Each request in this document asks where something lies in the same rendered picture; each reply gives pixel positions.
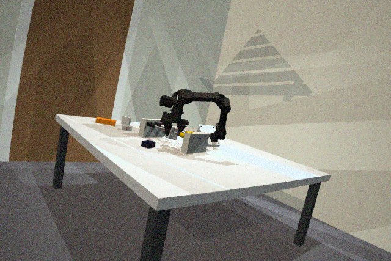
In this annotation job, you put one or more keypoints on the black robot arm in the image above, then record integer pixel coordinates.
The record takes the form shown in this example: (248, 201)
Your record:
(186, 97)

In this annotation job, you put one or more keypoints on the orange rectangular block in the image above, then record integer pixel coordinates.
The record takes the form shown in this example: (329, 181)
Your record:
(105, 121)

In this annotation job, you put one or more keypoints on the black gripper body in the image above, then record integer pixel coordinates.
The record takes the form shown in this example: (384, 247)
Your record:
(175, 118)

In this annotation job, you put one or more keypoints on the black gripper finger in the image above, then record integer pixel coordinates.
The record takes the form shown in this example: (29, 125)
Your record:
(180, 127)
(167, 128)

